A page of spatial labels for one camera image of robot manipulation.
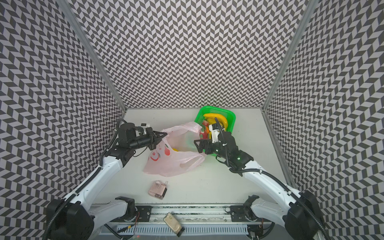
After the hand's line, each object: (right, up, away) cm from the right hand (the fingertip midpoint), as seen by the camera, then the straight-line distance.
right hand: (201, 145), depth 77 cm
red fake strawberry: (+3, +11, +28) cm, 31 cm away
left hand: (-17, +6, -3) cm, 18 cm away
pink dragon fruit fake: (+2, +4, +15) cm, 16 cm away
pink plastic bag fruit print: (-11, -2, -6) cm, 13 cm away
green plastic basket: (+20, +19, +28) cm, 39 cm away
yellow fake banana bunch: (+7, +14, +31) cm, 35 cm away
